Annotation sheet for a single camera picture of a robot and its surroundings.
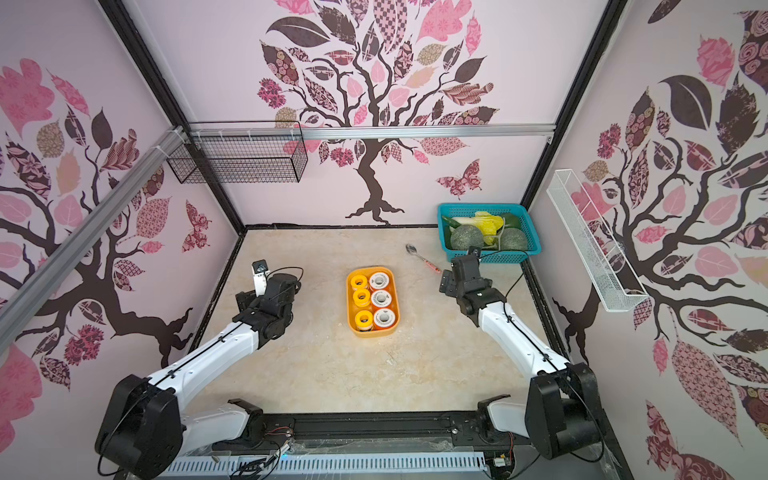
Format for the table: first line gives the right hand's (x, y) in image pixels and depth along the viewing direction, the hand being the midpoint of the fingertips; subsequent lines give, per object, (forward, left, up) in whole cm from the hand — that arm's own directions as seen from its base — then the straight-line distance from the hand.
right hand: (463, 282), depth 86 cm
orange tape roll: (+8, +25, -9) cm, 28 cm away
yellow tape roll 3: (-6, +30, -10) cm, 32 cm away
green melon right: (+20, -21, -3) cm, 29 cm away
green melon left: (+20, -5, -1) cm, 21 cm away
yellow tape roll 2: (+2, +31, -10) cm, 33 cm away
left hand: (-3, +59, +2) cm, 59 cm away
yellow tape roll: (+8, +33, -10) cm, 35 cm away
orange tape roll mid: (+1, +25, -10) cm, 27 cm away
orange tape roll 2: (-6, +24, -10) cm, 26 cm away
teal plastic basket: (-4, -4, +17) cm, 18 cm away
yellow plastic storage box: (-9, +27, -11) cm, 30 cm away
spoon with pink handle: (+25, +13, -13) cm, 31 cm away
